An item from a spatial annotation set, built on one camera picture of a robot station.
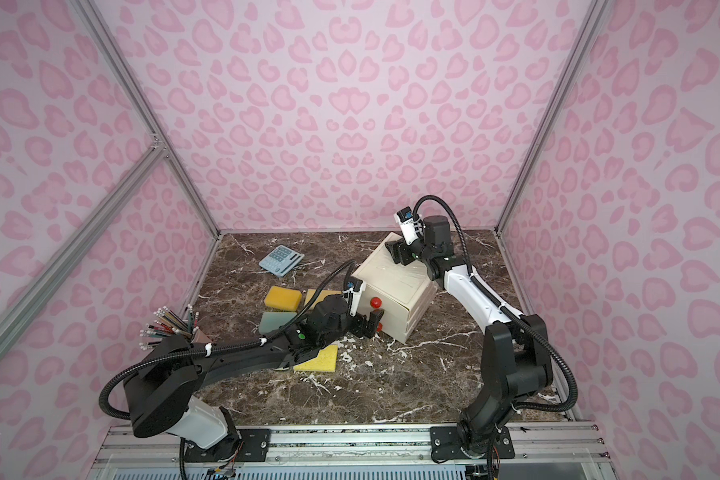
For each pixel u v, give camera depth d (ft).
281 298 3.30
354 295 2.22
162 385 1.41
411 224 2.46
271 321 3.07
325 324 2.05
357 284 2.32
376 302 2.57
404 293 2.52
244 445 2.37
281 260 3.58
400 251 2.55
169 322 2.68
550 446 2.41
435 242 2.19
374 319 2.40
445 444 2.42
